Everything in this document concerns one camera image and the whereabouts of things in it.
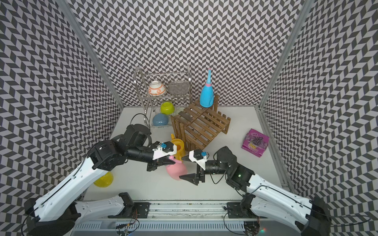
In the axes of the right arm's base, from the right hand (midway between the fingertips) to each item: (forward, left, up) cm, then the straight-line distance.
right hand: (183, 169), depth 62 cm
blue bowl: (+44, +21, -20) cm, 53 cm away
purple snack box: (+25, -43, -21) cm, 54 cm away
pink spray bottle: (+1, +3, -3) cm, 4 cm away
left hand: (+2, +5, +4) cm, 7 cm away
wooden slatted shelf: (+32, -6, -12) cm, 35 cm away
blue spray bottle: (+36, -11, +9) cm, 39 cm away
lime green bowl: (+51, +16, -15) cm, 56 cm away
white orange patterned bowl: (+46, +18, +7) cm, 49 cm away
